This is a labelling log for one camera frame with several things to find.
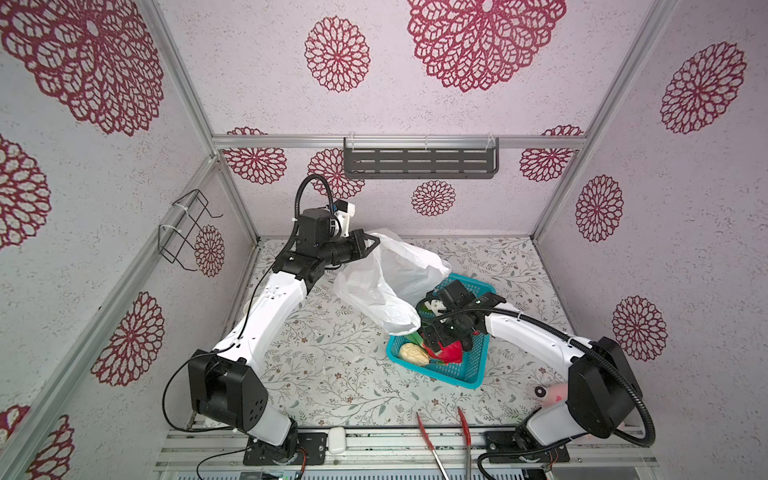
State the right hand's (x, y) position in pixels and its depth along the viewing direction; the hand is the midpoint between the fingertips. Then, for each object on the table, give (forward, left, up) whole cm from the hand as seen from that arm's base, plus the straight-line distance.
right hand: (436, 332), depth 86 cm
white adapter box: (-27, +26, -7) cm, 38 cm away
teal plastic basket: (-8, -11, -9) cm, 16 cm away
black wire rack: (+12, +67, +27) cm, 73 cm away
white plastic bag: (+1, +14, +22) cm, 27 cm away
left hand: (+12, +16, +25) cm, 32 cm away
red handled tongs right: (-27, -7, -7) cm, 29 cm away
